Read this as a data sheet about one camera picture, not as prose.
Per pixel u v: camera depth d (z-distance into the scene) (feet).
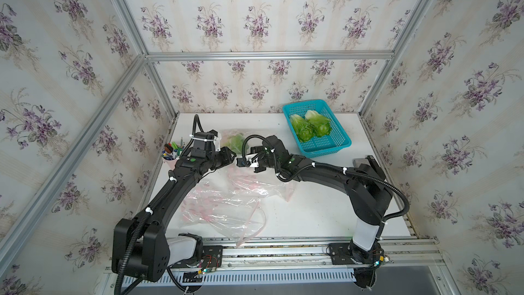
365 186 1.77
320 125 3.42
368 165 3.14
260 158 2.36
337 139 3.41
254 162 2.30
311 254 2.46
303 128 3.31
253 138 2.02
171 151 2.89
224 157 2.39
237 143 3.14
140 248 1.27
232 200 2.72
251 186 2.85
